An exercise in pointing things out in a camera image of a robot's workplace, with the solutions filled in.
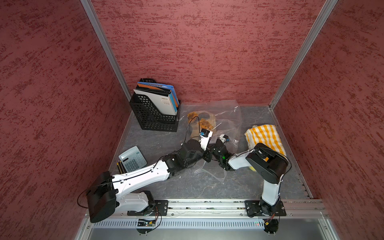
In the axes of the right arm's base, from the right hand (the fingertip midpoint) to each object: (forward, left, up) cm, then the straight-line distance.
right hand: (203, 138), depth 93 cm
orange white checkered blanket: (0, -41, +3) cm, 41 cm away
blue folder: (+25, +23, +23) cm, 40 cm away
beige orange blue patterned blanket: (+14, -1, +2) cm, 14 cm away
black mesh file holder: (+23, +41, -5) cm, 47 cm away
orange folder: (+24, +33, +23) cm, 47 cm away
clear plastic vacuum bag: (+22, -20, -3) cm, 30 cm away
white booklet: (+16, +25, +18) cm, 35 cm away
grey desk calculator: (-12, +44, -4) cm, 45 cm away
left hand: (-15, -5, +15) cm, 22 cm away
